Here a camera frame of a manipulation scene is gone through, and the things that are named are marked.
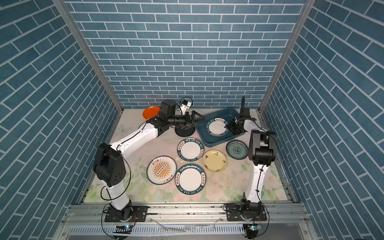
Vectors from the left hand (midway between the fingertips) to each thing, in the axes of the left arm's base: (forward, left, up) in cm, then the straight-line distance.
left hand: (201, 121), depth 78 cm
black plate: (+10, +10, -24) cm, 28 cm away
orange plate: (+33, +39, -27) cm, 58 cm away
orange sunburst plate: (-15, +23, -28) cm, 39 cm away
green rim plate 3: (-21, +6, -27) cm, 34 cm away
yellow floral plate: (-10, -9, -27) cm, 30 cm away
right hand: (+14, -19, -22) cm, 32 cm away
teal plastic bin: (+28, -23, -24) cm, 43 cm away
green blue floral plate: (-2, -25, -27) cm, 37 cm away
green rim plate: (-2, +6, -27) cm, 27 cm away
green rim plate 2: (+17, -12, -26) cm, 33 cm away
